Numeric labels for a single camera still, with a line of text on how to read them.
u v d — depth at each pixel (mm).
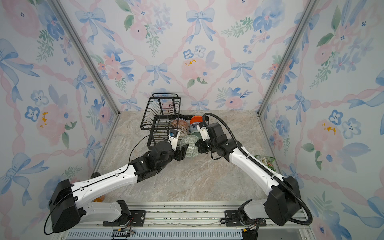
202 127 703
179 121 1072
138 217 748
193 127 1048
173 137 628
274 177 429
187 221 736
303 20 730
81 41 824
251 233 715
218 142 605
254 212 617
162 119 1127
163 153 548
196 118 1059
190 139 791
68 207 386
